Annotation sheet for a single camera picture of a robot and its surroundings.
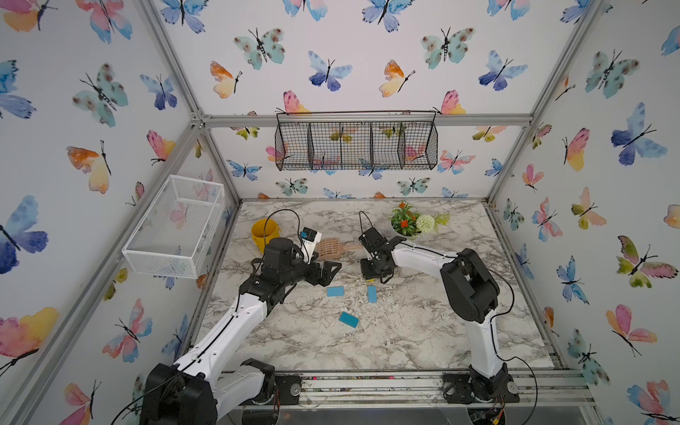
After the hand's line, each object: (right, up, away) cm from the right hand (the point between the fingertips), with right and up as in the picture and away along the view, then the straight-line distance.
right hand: (367, 271), depth 96 cm
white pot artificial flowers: (+15, +17, -3) cm, 23 cm away
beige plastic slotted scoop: (-13, +8, +7) cm, 16 cm away
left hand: (-12, +7, -17) cm, 22 cm away
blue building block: (+2, -8, -3) cm, 8 cm away
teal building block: (-7, -14, -9) cm, 18 cm away
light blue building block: (-12, -7, -2) cm, 14 cm away
